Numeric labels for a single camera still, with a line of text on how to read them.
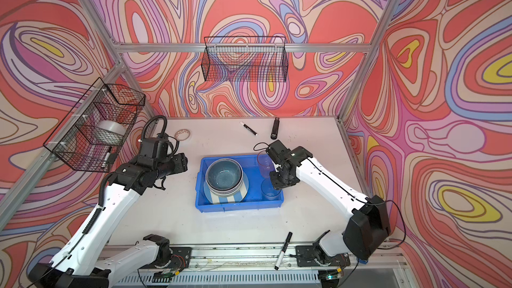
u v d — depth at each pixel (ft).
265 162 3.05
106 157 2.36
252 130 3.73
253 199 2.86
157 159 1.80
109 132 2.31
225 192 2.53
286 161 1.82
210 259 2.42
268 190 2.77
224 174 2.82
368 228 1.32
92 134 2.41
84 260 1.26
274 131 3.77
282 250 2.45
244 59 3.14
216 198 2.75
